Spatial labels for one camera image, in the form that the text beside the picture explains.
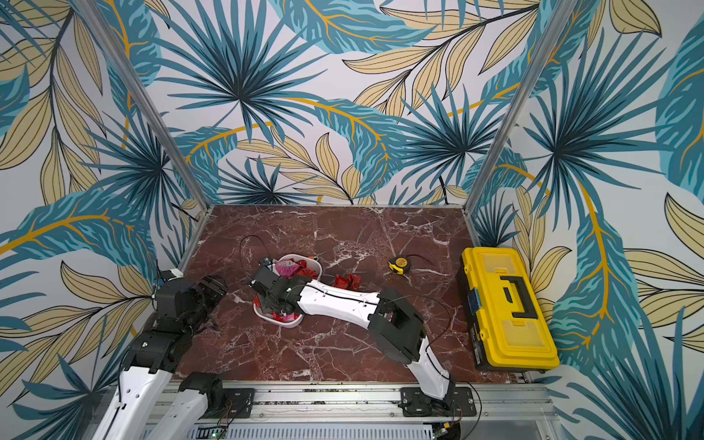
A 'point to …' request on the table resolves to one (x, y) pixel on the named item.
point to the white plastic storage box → (311, 268)
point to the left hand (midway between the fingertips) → (221, 285)
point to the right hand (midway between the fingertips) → (268, 294)
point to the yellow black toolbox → (510, 328)
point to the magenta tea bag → (287, 268)
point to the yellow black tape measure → (400, 265)
